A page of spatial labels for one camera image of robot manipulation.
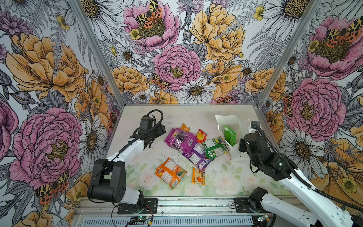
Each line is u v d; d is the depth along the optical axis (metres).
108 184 0.43
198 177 0.83
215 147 0.94
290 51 0.89
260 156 0.49
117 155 0.48
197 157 0.89
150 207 0.73
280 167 0.46
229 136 0.83
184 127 1.05
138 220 0.72
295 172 0.43
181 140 0.92
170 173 0.82
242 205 0.74
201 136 1.00
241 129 0.81
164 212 0.74
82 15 0.74
